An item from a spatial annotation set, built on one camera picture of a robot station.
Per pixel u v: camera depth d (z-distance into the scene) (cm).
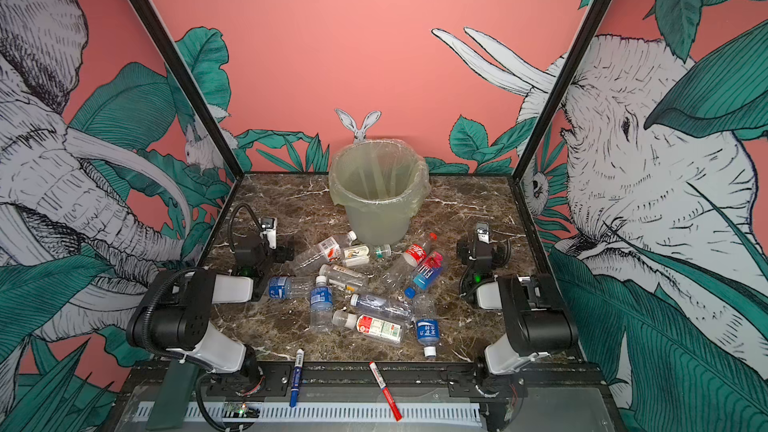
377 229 100
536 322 46
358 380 75
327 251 93
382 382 73
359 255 92
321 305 84
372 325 78
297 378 73
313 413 70
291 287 86
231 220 108
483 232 80
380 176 102
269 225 82
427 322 79
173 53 86
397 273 94
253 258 74
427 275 86
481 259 72
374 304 82
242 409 70
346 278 87
